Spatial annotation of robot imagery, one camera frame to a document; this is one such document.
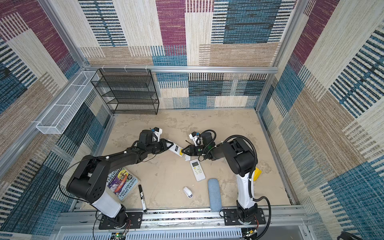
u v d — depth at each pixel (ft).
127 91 3.63
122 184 2.72
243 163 1.80
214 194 2.55
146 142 2.41
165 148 2.72
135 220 2.39
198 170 2.92
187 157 3.08
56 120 2.31
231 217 2.40
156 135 2.49
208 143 2.66
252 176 1.83
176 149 2.99
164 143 2.67
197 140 3.00
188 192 2.58
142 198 2.60
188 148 2.95
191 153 2.90
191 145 3.25
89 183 1.52
